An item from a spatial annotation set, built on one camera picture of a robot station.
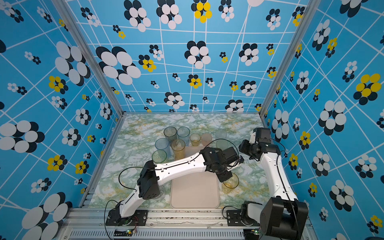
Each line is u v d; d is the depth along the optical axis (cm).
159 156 98
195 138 102
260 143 61
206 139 102
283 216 39
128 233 70
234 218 73
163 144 92
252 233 70
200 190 80
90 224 73
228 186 70
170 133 103
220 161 59
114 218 73
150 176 54
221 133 104
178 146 98
